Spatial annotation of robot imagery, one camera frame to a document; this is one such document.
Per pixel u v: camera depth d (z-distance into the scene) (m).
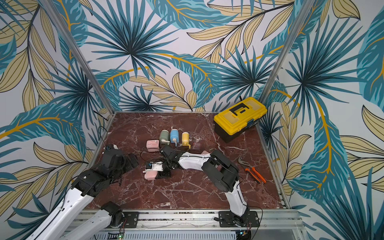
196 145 1.01
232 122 0.93
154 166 0.75
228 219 0.73
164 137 0.96
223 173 0.52
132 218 0.74
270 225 0.73
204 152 0.93
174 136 0.97
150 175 0.83
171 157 0.72
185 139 0.95
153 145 0.95
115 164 0.54
